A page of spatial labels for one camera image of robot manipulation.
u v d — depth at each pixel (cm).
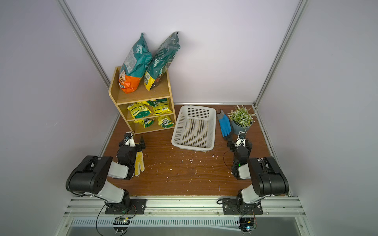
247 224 68
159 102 97
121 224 72
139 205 74
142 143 85
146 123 100
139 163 88
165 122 103
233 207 73
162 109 91
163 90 86
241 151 69
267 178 44
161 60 74
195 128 104
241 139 75
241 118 90
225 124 102
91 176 46
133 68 73
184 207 74
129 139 76
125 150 70
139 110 91
